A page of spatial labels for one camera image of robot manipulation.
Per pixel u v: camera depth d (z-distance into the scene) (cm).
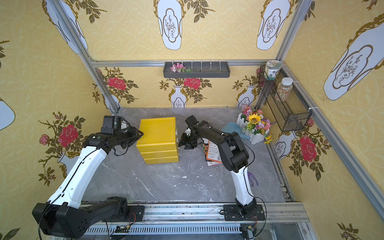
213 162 90
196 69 92
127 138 68
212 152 93
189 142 85
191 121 81
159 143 75
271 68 85
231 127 110
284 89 72
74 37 80
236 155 55
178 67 88
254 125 89
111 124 57
